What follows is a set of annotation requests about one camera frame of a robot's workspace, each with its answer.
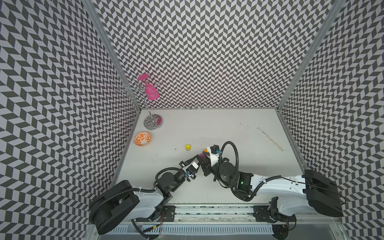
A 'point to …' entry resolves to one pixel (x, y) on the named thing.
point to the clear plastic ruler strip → (269, 139)
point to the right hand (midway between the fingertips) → (199, 158)
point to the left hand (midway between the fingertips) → (198, 156)
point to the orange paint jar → (206, 150)
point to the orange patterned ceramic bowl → (142, 138)
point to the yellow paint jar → (188, 147)
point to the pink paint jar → (202, 155)
